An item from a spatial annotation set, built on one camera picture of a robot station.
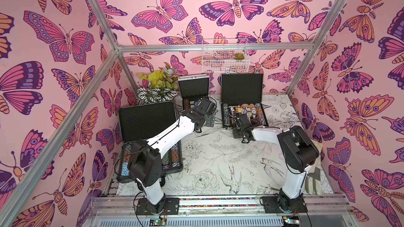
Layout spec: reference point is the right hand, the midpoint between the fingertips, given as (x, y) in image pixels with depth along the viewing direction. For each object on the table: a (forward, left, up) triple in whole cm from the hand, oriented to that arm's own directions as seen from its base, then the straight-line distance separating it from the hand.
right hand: (238, 129), depth 100 cm
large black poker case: (-2, +57, +11) cm, 58 cm away
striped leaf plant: (+8, +50, +23) cm, 56 cm away
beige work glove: (-29, -35, 0) cm, 46 cm away
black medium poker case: (+26, -5, +6) cm, 27 cm away
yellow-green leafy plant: (+26, +49, +20) cm, 59 cm away
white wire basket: (+32, +9, +33) cm, 47 cm away
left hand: (-2, +21, +16) cm, 27 cm away
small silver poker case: (+24, +30, +13) cm, 41 cm away
